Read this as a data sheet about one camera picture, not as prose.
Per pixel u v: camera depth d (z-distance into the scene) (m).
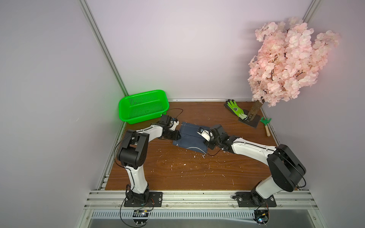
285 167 0.44
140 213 0.72
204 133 0.79
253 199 0.66
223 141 0.68
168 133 0.83
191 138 0.94
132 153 0.51
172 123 0.87
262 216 0.70
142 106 1.17
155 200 0.73
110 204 0.73
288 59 0.60
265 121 1.08
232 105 1.17
